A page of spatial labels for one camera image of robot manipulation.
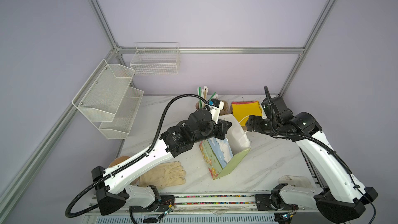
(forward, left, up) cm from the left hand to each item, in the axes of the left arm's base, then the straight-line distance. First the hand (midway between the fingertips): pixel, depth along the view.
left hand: (231, 125), depth 62 cm
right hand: (+4, -10, -5) cm, 12 cm away
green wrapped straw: (+37, +13, -17) cm, 43 cm away
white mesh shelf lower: (+8, +54, -15) cm, 57 cm away
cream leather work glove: (-9, +32, -35) cm, 48 cm away
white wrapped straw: (+37, +10, -17) cm, 42 cm away
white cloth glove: (-12, -37, -33) cm, 51 cm away
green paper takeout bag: (-7, +3, -14) cm, 16 cm away
